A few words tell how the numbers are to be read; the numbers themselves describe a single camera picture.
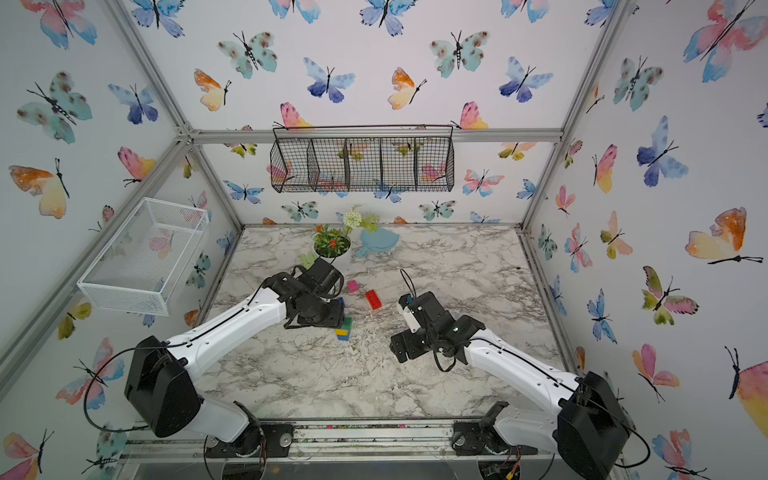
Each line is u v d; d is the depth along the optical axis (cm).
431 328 61
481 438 65
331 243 95
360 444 74
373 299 98
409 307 65
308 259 111
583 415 39
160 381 41
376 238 117
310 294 60
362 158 98
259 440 72
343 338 91
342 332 92
